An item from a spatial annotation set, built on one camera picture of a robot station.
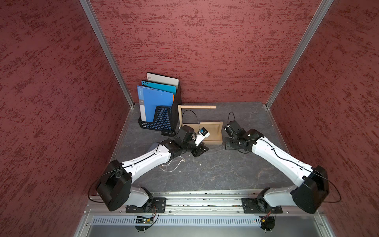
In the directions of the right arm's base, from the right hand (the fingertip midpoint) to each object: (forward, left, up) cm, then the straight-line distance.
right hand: (229, 146), depth 81 cm
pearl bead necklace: (-2, +27, -13) cm, 30 cm away
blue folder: (+26, +47, +13) cm, 55 cm away
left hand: (-1, +15, +1) cm, 15 cm away
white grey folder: (+43, +40, +15) cm, 61 cm away
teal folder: (+34, +38, +15) cm, 53 cm away
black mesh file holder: (+19, +37, +2) cm, 42 cm away
